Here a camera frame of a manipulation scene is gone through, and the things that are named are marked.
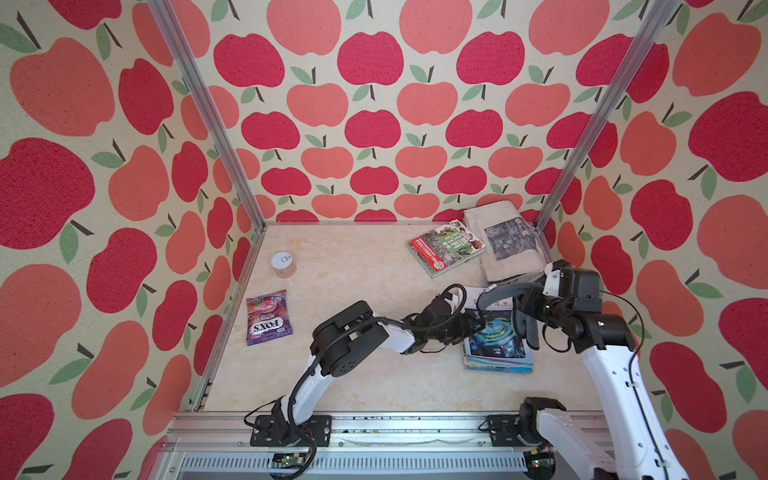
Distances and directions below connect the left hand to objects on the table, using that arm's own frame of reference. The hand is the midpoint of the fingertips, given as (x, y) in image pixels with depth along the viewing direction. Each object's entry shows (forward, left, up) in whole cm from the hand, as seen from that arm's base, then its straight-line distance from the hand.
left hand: (486, 340), depth 83 cm
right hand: (+4, -7, +14) cm, 16 cm away
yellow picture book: (-5, -8, -3) cm, 10 cm away
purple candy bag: (+10, +66, -6) cm, 67 cm away
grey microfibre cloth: (-3, -4, +15) cm, 16 cm away
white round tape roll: (+29, +64, -3) cm, 71 cm away
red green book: (+39, +5, -4) cm, 39 cm away
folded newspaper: (+33, -17, +1) cm, 37 cm away
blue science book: (-1, -4, -3) cm, 5 cm away
